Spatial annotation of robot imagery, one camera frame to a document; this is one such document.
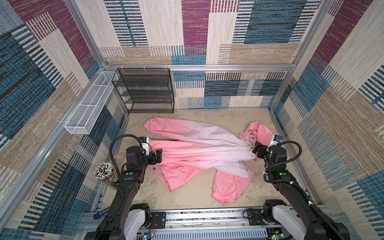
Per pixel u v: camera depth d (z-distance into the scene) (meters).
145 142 0.71
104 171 0.71
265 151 0.74
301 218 0.48
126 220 0.56
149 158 0.69
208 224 0.73
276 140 0.71
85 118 0.94
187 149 0.88
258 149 0.78
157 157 0.76
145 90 1.11
